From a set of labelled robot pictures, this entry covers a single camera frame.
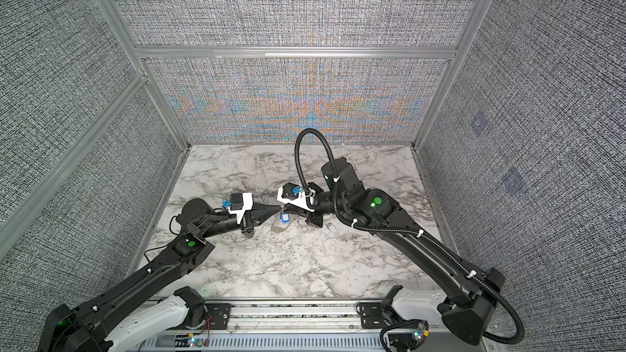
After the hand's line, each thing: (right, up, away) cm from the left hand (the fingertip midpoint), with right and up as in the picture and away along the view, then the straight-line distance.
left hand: (278, 207), depth 63 cm
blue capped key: (+2, -3, +2) cm, 4 cm away
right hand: (+2, +1, +1) cm, 3 cm away
